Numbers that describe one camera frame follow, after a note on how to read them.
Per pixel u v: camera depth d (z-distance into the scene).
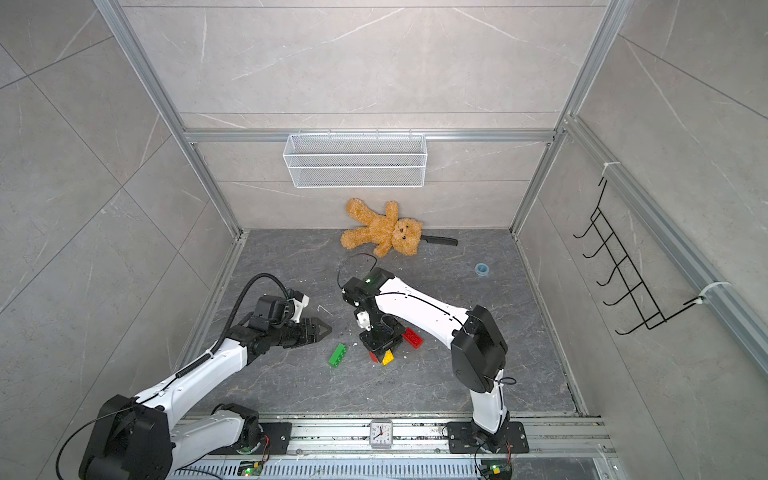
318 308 0.98
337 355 0.86
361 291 0.58
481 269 1.07
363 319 0.76
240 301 0.64
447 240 1.18
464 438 0.74
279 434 0.73
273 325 0.69
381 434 0.73
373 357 0.75
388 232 1.10
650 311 0.61
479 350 0.46
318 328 0.77
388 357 0.74
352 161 1.01
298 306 0.78
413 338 0.90
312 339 0.74
